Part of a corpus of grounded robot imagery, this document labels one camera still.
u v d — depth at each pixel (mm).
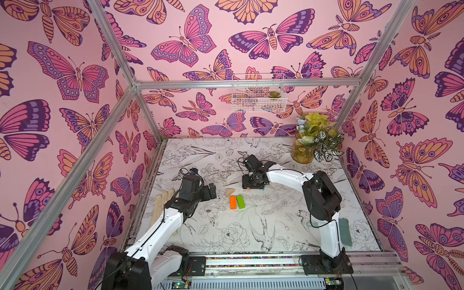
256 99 1055
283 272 730
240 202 917
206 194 755
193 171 759
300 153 1021
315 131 944
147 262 424
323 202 523
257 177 715
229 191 945
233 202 897
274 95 922
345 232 816
